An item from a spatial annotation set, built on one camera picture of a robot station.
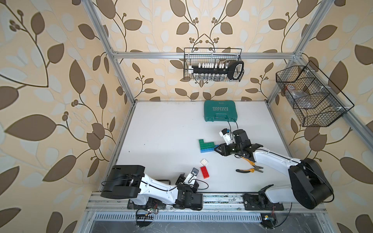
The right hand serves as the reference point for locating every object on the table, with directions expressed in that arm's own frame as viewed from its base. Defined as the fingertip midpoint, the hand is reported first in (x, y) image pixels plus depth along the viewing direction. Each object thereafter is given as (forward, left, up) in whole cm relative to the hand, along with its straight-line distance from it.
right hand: (216, 148), depth 88 cm
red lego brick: (-13, +8, -4) cm, 16 cm away
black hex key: (-16, +32, -4) cm, 36 cm away
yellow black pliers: (-11, -22, -6) cm, 25 cm away
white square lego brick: (-6, +8, -4) cm, 11 cm away
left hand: (-17, +16, -4) cm, 24 cm away
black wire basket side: (+11, -49, +28) cm, 57 cm away
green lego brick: (+4, +8, -3) cm, 9 cm away
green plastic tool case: (+31, -10, -1) cm, 33 cm away
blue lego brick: (+1, +5, -4) cm, 6 cm away
